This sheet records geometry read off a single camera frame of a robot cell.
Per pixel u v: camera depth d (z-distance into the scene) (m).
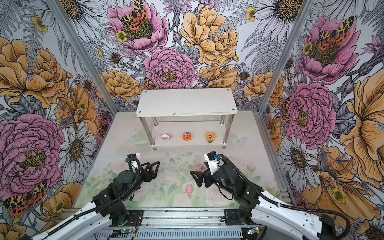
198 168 0.90
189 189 0.81
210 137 0.94
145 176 0.66
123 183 0.56
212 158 0.62
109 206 0.56
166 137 0.92
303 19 0.75
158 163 0.75
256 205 0.51
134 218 0.74
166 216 0.76
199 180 0.64
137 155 0.69
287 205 0.48
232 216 0.74
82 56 0.88
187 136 0.94
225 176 0.53
